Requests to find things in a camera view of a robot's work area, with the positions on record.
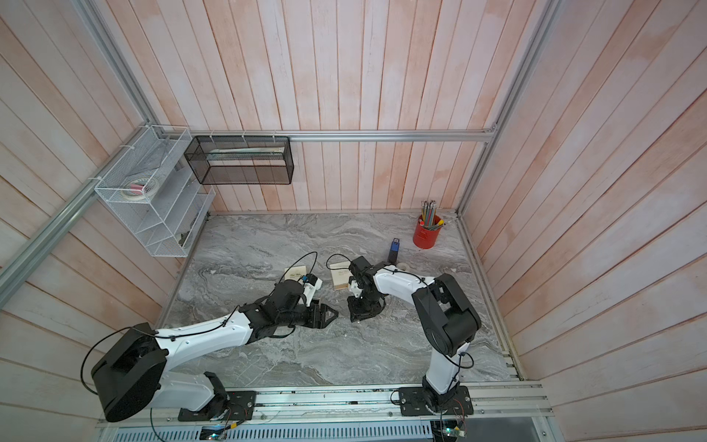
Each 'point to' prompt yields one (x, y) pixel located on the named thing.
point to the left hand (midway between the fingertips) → (329, 318)
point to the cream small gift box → (341, 277)
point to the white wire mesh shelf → (171, 223)
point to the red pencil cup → (424, 238)
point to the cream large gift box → (295, 273)
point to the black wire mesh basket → (242, 160)
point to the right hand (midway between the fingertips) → (355, 316)
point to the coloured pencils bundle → (428, 214)
